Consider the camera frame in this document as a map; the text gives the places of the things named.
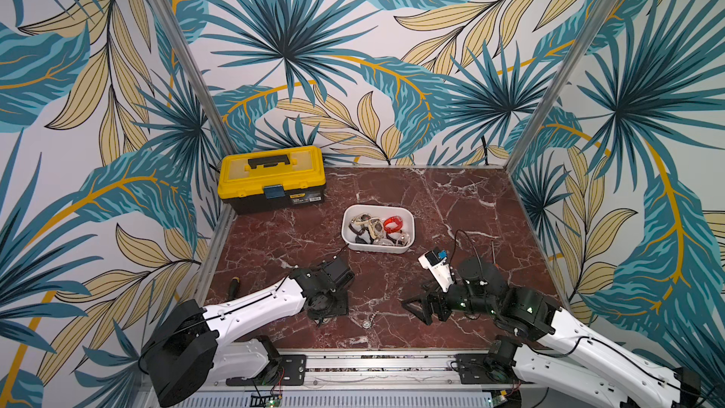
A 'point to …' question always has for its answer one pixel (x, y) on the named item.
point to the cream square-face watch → (376, 228)
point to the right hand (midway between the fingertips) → (412, 295)
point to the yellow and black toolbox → (273, 179)
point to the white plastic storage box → (366, 212)
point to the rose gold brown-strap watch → (351, 228)
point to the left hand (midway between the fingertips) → (337, 314)
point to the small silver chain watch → (367, 324)
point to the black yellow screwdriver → (233, 288)
